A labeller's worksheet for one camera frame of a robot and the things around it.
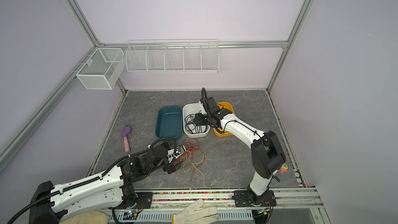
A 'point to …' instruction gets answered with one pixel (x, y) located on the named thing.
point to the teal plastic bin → (169, 122)
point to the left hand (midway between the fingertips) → (176, 152)
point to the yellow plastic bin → (219, 132)
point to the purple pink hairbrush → (124, 131)
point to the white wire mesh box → (103, 69)
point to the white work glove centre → (196, 214)
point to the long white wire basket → (172, 57)
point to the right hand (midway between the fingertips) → (198, 120)
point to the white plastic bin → (192, 108)
